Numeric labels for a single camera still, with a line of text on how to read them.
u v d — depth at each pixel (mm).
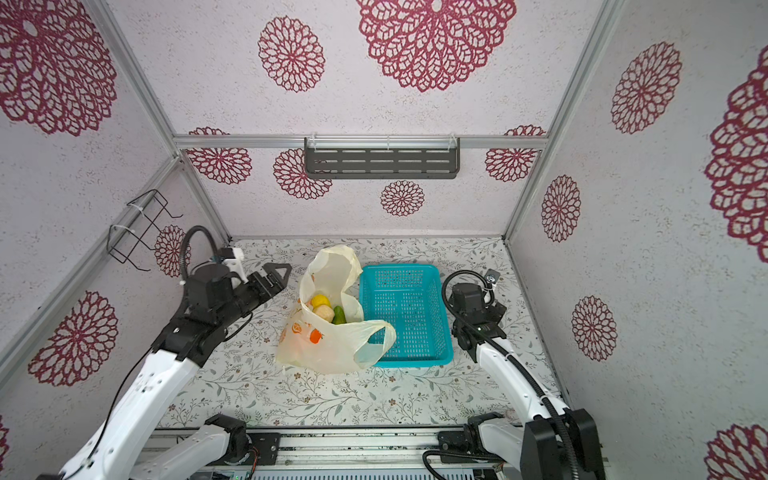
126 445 394
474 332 588
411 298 1030
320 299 950
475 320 634
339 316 934
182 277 500
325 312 907
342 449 746
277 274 644
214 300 507
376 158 948
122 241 727
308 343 781
